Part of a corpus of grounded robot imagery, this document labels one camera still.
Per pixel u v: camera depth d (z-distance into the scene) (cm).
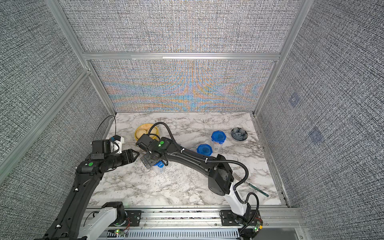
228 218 73
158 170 88
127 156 67
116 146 64
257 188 83
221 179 49
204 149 85
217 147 92
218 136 92
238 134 103
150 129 69
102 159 57
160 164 77
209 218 75
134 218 74
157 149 54
